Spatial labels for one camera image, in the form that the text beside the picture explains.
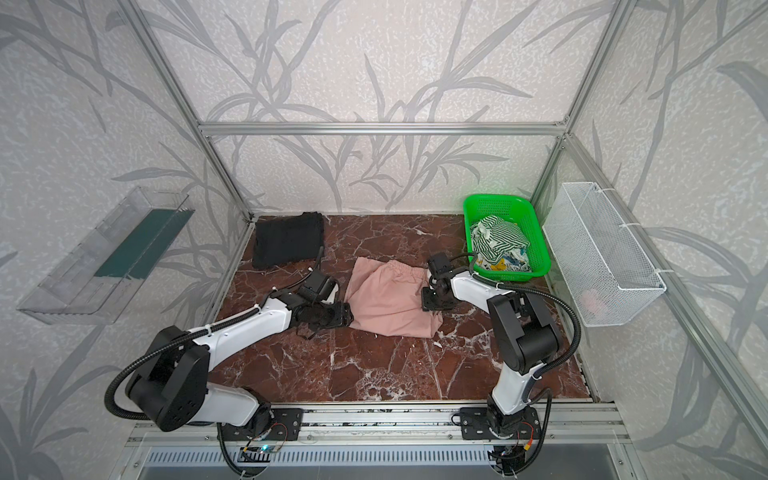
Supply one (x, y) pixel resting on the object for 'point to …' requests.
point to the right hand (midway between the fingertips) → (430, 295)
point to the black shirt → (283, 238)
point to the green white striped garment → (494, 238)
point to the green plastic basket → (518, 211)
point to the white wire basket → (607, 274)
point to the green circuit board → (265, 449)
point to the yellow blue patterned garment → (516, 261)
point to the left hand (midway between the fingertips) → (349, 310)
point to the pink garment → (386, 297)
